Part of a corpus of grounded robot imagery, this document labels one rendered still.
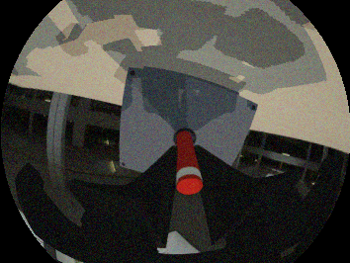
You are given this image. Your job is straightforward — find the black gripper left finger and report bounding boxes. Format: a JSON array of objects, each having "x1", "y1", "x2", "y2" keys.
[{"x1": 67, "y1": 144, "x2": 178, "y2": 248}]

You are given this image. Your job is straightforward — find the red peg with white band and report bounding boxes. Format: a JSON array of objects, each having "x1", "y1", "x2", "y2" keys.
[{"x1": 176, "y1": 131, "x2": 203, "y2": 195}]

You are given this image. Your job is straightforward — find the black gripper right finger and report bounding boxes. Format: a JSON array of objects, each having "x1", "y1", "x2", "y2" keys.
[{"x1": 194, "y1": 144, "x2": 303, "y2": 246}]

